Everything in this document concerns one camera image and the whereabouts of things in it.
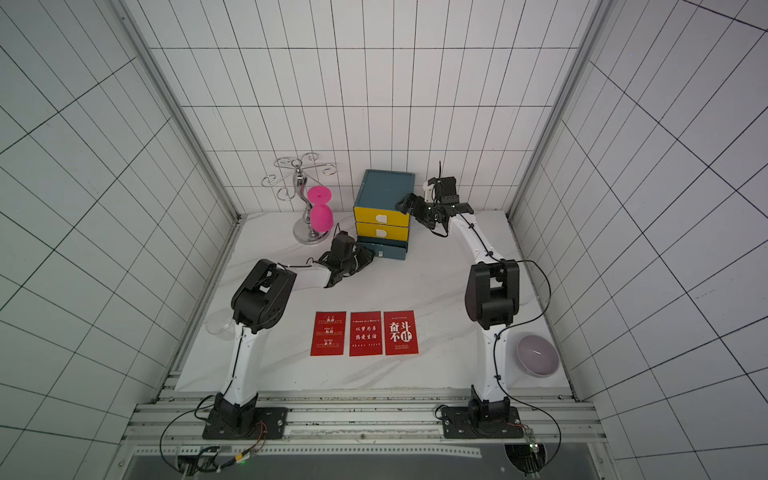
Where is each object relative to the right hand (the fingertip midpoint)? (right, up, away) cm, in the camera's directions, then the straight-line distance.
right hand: (411, 205), depth 97 cm
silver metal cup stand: (-41, -9, +17) cm, 45 cm away
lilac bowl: (+35, -45, -14) cm, 58 cm away
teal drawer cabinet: (-9, +6, +3) cm, 12 cm away
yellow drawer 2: (-10, -9, +3) cm, 13 cm away
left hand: (-13, -18, +9) cm, 24 cm away
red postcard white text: (-26, -40, -9) cm, 48 cm away
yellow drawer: (-10, -4, -4) cm, 11 cm away
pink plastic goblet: (-30, -3, 0) cm, 30 cm away
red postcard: (-15, -40, -8) cm, 43 cm away
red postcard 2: (-4, -40, -9) cm, 41 cm away
